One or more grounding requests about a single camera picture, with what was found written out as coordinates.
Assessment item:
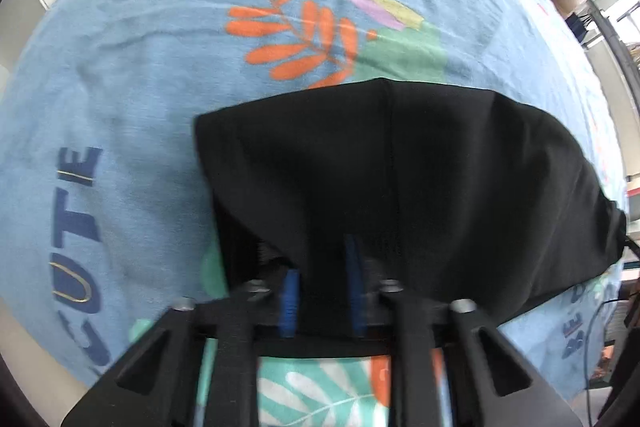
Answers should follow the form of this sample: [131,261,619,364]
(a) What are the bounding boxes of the black pants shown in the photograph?
[194,79,626,322]

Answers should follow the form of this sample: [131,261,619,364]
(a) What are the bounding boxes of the blue patterned bed sheet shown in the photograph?
[1,0,625,426]

